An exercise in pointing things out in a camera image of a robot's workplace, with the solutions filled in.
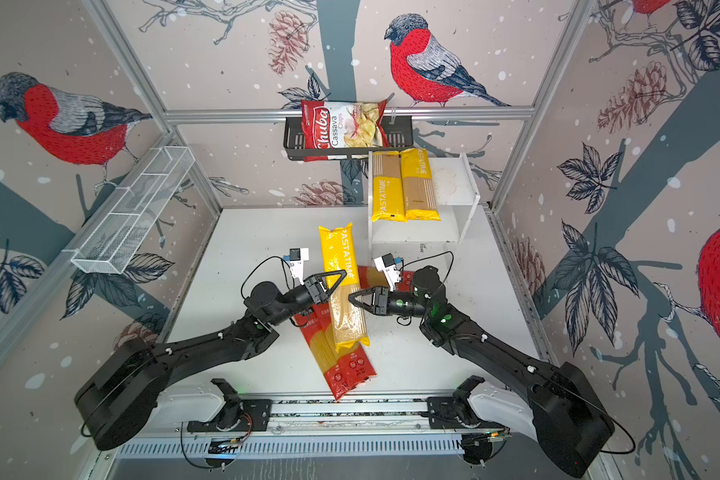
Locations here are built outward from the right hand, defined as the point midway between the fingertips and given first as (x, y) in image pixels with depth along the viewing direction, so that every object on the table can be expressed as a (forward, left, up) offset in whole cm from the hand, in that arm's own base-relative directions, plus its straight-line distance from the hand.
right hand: (346, 308), depth 69 cm
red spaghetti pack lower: (-4, +9, -20) cm, 22 cm away
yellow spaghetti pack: (+23, -10, +13) cm, 28 cm away
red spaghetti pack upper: (-6, -1, -19) cm, 20 cm away
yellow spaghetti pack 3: (+11, +2, +6) cm, 13 cm away
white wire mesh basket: (+12, +58, +11) cm, 60 cm away
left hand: (+5, +1, +5) cm, 8 cm away
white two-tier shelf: (+28, -28, +10) cm, 41 cm away
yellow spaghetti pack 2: (+27, -18, +13) cm, 35 cm away
